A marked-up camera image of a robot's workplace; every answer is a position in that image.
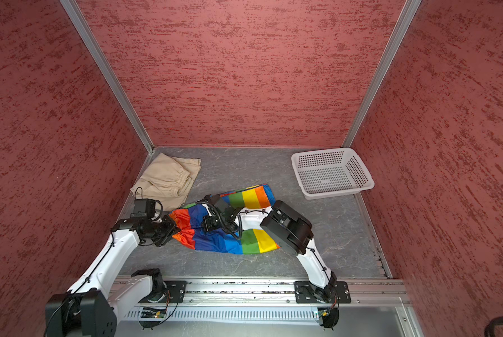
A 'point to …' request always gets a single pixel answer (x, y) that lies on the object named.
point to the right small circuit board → (323, 312)
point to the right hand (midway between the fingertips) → (200, 229)
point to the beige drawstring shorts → (167, 180)
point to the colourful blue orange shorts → (253, 201)
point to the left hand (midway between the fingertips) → (181, 233)
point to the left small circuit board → (152, 312)
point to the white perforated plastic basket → (328, 173)
